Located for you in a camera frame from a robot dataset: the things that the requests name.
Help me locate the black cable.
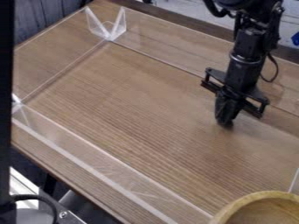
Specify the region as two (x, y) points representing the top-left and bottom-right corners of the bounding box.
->
(11, 193), (60, 224)

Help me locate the blue object at right edge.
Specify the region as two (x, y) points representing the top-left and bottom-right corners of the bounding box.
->
(291, 32), (299, 46)

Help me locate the grey metal bracket with screw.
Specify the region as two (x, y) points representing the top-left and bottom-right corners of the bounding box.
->
(37, 190), (87, 224)

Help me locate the clear acrylic front wall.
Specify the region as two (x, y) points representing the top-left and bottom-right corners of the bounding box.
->
(12, 104), (211, 224)

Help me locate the clear acrylic corner bracket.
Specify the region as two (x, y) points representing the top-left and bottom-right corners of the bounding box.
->
(84, 7), (127, 41)

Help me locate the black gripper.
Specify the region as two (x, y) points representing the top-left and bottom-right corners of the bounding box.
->
(200, 52), (270, 127)

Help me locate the brown wooden bowl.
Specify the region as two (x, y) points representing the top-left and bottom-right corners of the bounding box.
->
(210, 191), (299, 224)

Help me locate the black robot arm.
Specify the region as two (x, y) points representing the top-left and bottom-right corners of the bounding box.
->
(202, 0), (284, 126)

